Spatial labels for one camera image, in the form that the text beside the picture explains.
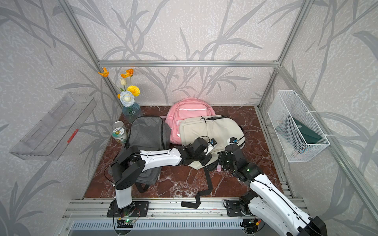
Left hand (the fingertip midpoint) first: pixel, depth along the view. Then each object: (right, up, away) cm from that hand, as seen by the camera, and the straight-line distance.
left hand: (211, 155), depth 86 cm
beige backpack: (+8, +14, +10) cm, 19 cm away
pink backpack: (-19, +29, +26) cm, 43 cm away
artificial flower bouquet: (-47, +34, -6) cm, 59 cm away
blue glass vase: (-55, +26, +16) cm, 63 cm away
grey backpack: (-41, +12, +10) cm, 43 cm away
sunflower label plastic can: (-59, +12, +7) cm, 60 cm away
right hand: (+3, +3, -6) cm, 7 cm away
